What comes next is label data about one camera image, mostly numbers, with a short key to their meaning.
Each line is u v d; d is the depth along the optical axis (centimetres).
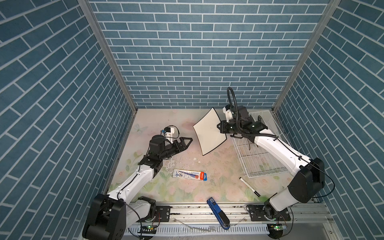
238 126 61
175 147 71
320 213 76
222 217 70
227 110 74
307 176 42
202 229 71
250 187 82
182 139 72
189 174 87
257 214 74
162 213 73
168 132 75
